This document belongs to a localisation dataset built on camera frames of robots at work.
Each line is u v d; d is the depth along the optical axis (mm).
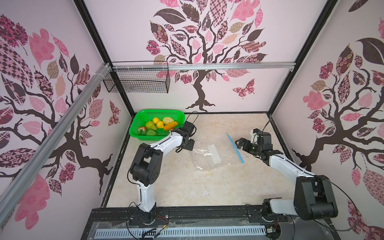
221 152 977
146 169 497
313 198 422
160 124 1095
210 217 743
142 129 1037
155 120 1102
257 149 749
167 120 1099
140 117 1095
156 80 794
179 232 698
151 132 1025
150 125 1067
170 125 1088
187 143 837
